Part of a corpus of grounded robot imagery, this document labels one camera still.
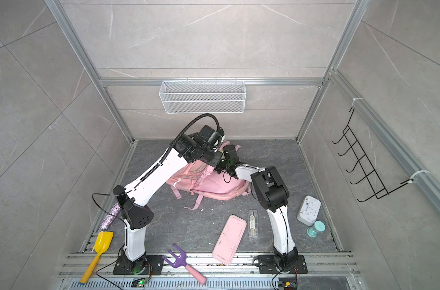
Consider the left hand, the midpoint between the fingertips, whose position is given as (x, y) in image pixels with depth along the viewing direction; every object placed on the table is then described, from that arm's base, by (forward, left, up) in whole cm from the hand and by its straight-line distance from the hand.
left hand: (219, 155), depth 77 cm
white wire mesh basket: (+40, +9, +3) cm, 41 cm away
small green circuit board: (-43, +32, -25) cm, 59 cm away
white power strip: (-17, -42, -24) cm, 52 cm away
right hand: (+9, +9, -17) cm, 21 cm away
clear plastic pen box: (-22, -15, -26) cm, 37 cm away
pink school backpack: (-6, +7, -11) cm, 15 cm away
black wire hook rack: (-17, -55, +5) cm, 57 cm away
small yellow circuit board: (-45, -26, -27) cm, 58 cm away
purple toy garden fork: (-36, +18, -27) cm, 48 cm away
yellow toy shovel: (-27, +54, -27) cm, 66 cm away
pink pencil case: (-28, -3, -25) cm, 38 cm away
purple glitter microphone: (-17, +53, -24) cm, 61 cm away
